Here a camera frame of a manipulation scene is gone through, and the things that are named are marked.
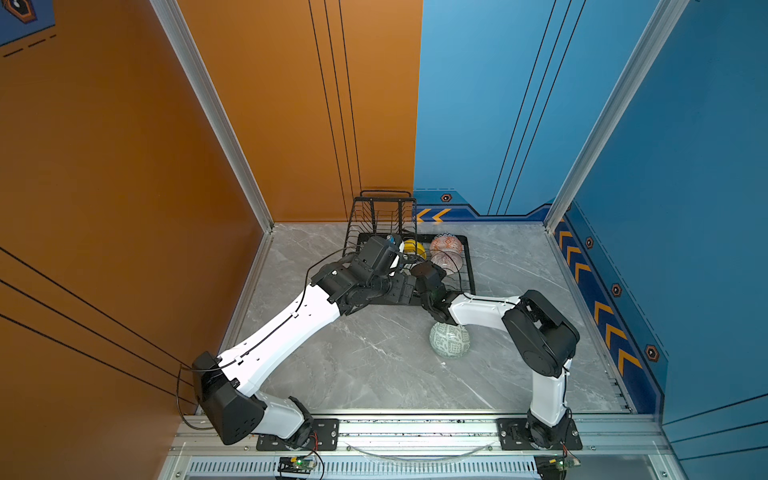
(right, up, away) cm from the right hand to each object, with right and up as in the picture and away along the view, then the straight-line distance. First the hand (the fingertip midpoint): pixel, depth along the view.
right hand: (426, 262), depth 95 cm
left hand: (-9, -3, -20) cm, 22 cm away
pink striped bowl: (+8, +2, +9) cm, 12 cm away
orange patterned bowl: (+9, +7, +14) cm, 18 cm away
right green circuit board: (+28, -48, -25) cm, 60 cm away
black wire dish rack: (-10, +16, +3) cm, 19 cm away
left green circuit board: (-34, -48, -24) cm, 63 cm away
